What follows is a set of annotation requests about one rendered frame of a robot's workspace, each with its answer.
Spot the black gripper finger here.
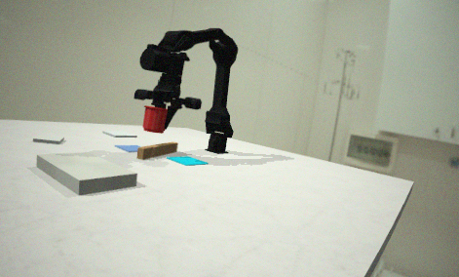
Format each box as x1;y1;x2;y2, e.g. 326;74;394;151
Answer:
151;103;166;109
165;106;183;129

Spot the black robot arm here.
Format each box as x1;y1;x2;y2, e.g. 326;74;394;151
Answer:
140;28;238;154

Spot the tan wooden bar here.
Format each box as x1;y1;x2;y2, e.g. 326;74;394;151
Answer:
136;141;178;160

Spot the dark red cup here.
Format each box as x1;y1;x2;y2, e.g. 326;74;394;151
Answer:
142;105;168;134

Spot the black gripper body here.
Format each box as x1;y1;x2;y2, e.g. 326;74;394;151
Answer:
134;73;202;109

